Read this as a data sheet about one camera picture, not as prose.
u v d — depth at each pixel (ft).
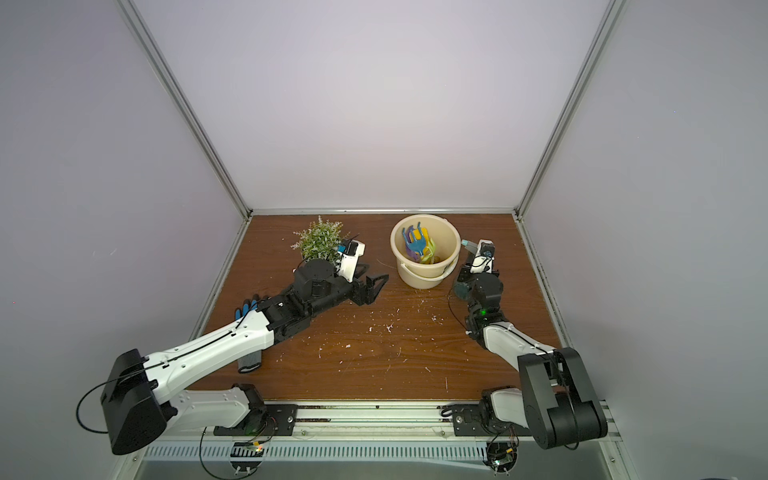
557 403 1.35
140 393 1.30
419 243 3.18
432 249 3.00
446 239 3.11
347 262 2.08
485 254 2.32
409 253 3.17
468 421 2.38
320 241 2.93
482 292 2.09
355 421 2.44
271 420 2.38
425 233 3.20
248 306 3.03
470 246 2.60
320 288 1.85
